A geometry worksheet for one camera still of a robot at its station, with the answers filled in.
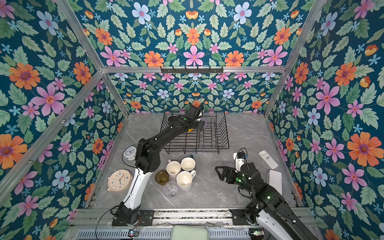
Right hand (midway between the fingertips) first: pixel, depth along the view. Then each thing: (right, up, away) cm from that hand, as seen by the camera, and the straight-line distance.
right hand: (220, 169), depth 72 cm
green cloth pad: (-14, -28, -4) cm, 32 cm away
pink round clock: (-56, -10, +12) cm, 58 cm away
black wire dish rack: (-2, +13, +32) cm, 34 cm away
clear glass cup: (-26, -15, +11) cm, 32 cm away
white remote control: (+31, +3, +24) cm, 40 cm away
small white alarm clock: (-55, +4, +22) cm, 60 cm away
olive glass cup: (-32, -8, +13) cm, 36 cm away
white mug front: (-19, -9, +11) cm, 24 cm away
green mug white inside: (-17, -1, +14) cm, 22 cm away
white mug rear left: (-26, -4, +15) cm, 30 cm away
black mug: (-31, +27, +32) cm, 52 cm away
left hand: (-9, +26, +24) cm, 36 cm away
